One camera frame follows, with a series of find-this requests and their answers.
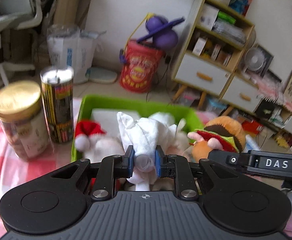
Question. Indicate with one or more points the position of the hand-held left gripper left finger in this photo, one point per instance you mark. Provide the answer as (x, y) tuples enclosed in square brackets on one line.
[(130, 162)]

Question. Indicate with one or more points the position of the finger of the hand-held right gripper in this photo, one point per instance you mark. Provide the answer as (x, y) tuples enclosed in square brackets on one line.
[(220, 155)]

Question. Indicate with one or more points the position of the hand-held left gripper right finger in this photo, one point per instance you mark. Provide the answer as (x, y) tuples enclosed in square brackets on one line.
[(158, 163)]

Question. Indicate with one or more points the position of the hamburger plush toy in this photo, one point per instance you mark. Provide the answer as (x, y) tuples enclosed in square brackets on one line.
[(218, 132)]

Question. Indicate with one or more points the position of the white cloth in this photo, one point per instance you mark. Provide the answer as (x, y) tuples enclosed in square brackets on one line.
[(146, 135)]

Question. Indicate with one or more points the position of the white snowman plush red hat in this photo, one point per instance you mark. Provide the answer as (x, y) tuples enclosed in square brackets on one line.
[(86, 130)]

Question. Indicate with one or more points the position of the green plastic box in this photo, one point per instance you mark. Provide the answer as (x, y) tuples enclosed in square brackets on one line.
[(136, 102)]

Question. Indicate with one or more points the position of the red box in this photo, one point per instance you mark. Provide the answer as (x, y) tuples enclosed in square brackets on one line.
[(252, 127)]

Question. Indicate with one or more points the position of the blue lid storage box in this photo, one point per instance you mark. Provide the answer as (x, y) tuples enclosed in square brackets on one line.
[(215, 105)]

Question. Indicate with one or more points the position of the low wooden drawer cabinet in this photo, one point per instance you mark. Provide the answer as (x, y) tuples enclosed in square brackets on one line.
[(243, 96)]

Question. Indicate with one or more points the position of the clear storage box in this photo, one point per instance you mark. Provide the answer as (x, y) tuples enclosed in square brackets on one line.
[(192, 98)]

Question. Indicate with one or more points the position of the tall wooden shelf cabinet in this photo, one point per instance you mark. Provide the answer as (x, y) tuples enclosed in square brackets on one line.
[(200, 76)]

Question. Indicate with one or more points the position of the red printed bucket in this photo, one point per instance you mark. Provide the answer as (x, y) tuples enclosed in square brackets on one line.
[(138, 72)]

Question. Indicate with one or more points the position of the round white pad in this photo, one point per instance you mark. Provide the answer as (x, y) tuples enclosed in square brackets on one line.
[(103, 75)]

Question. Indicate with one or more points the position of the tall printed tin can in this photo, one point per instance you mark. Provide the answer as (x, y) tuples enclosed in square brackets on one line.
[(57, 105)]

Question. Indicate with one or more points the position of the white desk fan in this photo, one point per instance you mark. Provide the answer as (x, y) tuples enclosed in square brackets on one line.
[(254, 60)]

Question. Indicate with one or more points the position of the yellow toy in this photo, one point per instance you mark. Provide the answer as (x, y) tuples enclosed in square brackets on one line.
[(208, 49)]

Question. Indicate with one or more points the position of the small white box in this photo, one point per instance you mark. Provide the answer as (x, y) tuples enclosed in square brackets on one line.
[(199, 46)]

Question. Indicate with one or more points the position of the gold lid clear jar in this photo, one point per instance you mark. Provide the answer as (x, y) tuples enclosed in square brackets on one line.
[(18, 120)]

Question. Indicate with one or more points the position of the stack of papers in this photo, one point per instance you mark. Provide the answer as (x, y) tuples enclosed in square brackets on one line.
[(229, 31)]

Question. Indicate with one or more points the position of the purple jump ball toy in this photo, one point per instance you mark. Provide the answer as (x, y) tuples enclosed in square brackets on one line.
[(163, 38)]

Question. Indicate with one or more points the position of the white paper bag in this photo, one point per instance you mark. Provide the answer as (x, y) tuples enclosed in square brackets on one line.
[(68, 52)]

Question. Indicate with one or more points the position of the red white checkered tablecloth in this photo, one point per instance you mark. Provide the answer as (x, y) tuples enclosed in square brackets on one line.
[(1, 180)]

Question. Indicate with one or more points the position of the green packet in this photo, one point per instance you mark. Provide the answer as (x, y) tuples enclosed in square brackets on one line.
[(225, 17)]

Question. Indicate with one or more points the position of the white product box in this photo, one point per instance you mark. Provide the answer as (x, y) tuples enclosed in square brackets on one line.
[(208, 16)]

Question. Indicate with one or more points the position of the blue fuzzy item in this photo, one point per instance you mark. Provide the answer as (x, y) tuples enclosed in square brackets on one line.
[(238, 1)]

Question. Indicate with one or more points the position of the cardboard box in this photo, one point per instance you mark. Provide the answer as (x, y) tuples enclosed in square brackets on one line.
[(68, 2)]

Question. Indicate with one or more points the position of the grey mesh office chair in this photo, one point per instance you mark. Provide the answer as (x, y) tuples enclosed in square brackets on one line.
[(11, 22)]

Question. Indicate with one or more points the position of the black wall charger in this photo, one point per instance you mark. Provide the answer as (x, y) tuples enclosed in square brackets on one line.
[(167, 60)]

